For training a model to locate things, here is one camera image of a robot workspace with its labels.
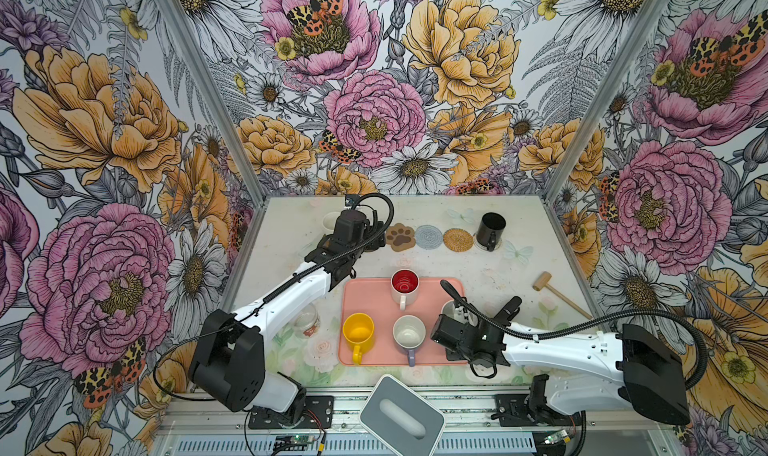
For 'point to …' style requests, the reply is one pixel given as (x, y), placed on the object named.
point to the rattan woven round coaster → (458, 240)
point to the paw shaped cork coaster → (400, 237)
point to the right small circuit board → (553, 438)
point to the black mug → (490, 230)
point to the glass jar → (307, 320)
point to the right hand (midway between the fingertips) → (460, 353)
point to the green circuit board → (294, 439)
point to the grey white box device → (403, 420)
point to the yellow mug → (358, 331)
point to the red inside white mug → (404, 287)
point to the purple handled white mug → (409, 332)
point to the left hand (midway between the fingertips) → (368, 232)
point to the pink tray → (374, 297)
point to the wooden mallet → (543, 281)
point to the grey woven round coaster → (429, 237)
